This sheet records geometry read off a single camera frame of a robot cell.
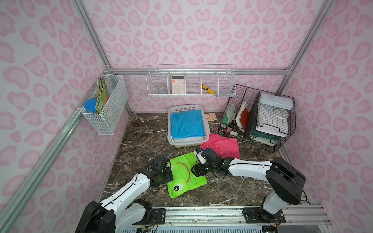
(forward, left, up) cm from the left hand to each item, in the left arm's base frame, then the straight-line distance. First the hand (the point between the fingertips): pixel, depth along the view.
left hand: (167, 176), depth 85 cm
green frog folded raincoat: (-2, -10, 0) cm, 10 cm away
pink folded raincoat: (+19, -38, 0) cm, 42 cm away
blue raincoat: (+34, -10, +8) cm, 36 cm away
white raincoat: (+22, -12, +5) cm, 25 cm away
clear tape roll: (+32, -71, +19) cm, 80 cm away
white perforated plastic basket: (+52, +1, +4) cm, 53 cm away
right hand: (+4, -16, +2) cm, 17 cm away
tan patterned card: (+48, -30, -2) cm, 57 cm away
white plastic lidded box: (+31, -65, +19) cm, 75 cm away
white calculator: (+48, -5, +29) cm, 56 cm away
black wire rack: (+19, -65, +6) cm, 68 cm away
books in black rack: (+37, -50, +8) cm, 63 cm away
